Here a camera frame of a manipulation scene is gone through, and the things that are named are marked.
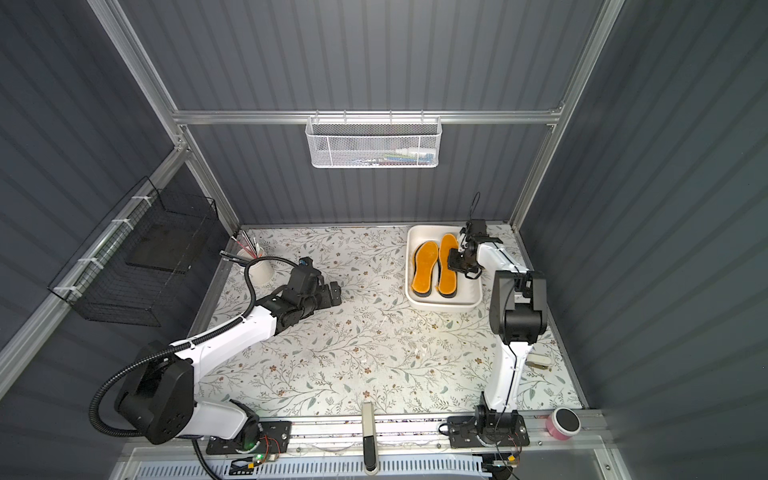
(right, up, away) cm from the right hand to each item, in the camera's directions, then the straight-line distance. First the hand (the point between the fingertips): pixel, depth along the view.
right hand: (457, 264), depth 101 cm
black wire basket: (-87, +3, -27) cm, 91 cm away
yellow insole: (-4, -7, -3) cm, 9 cm away
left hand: (-40, -8, -14) cm, 44 cm away
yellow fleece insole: (-10, +3, +6) cm, 12 cm away
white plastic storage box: (+4, -9, 0) cm, 10 cm away
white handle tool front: (-28, -42, -29) cm, 58 cm away
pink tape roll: (+18, -37, -30) cm, 51 cm away
